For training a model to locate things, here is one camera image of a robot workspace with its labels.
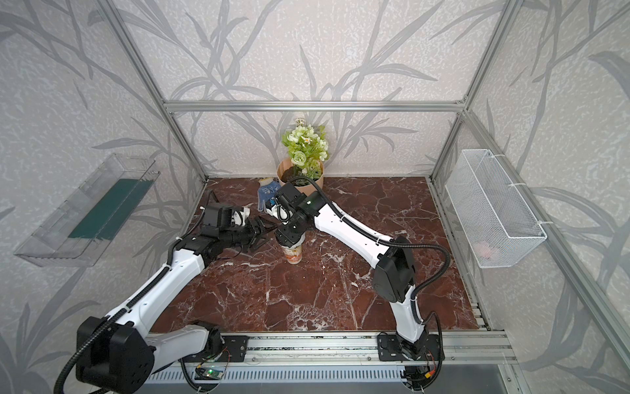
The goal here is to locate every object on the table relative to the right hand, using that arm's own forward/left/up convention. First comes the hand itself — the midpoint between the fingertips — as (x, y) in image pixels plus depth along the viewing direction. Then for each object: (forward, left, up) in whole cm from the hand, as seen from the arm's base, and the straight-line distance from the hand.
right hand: (287, 231), depth 81 cm
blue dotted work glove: (+33, +16, -17) cm, 40 cm away
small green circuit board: (-37, +20, -17) cm, 46 cm away
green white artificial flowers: (+31, -6, +11) cm, 33 cm away
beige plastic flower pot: (+33, +5, -4) cm, 33 cm away
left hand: (-2, +3, +3) cm, 5 cm away
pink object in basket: (-9, -61, +3) cm, 61 cm away
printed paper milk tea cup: (-4, -2, -8) cm, 9 cm away
